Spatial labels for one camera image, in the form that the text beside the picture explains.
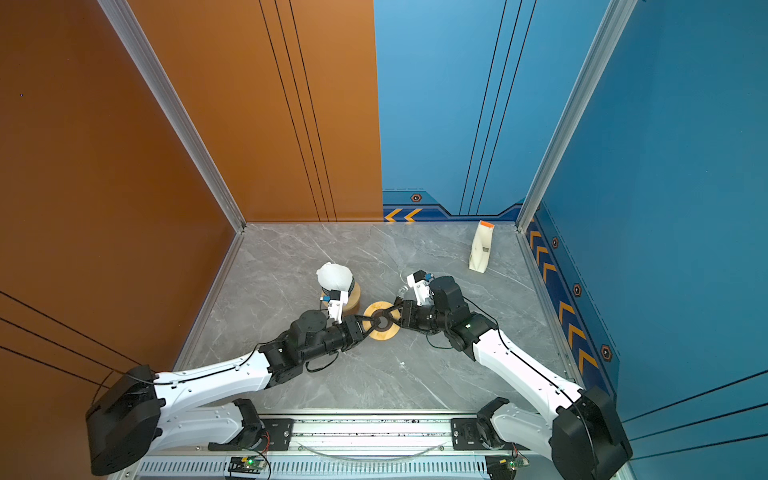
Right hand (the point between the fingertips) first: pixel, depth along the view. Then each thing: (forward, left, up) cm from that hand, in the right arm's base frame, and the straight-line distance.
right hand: (385, 316), depth 75 cm
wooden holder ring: (+1, +3, +1) cm, 3 cm away
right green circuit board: (-29, -31, -18) cm, 46 cm away
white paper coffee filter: (+14, +15, -2) cm, 21 cm away
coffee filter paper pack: (+33, -33, -15) cm, 49 cm away
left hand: (-2, +1, +1) cm, 2 cm away
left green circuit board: (-29, +32, -18) cm, 47 cm away
